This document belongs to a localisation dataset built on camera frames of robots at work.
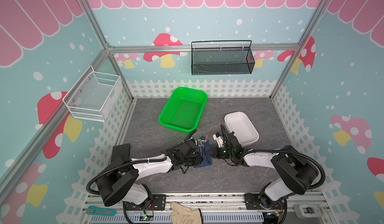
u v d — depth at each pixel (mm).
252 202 742
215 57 948
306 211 689
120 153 906
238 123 1057
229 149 712
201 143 943
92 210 720
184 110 1126
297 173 450
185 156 671
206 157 849
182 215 711
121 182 428
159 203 742
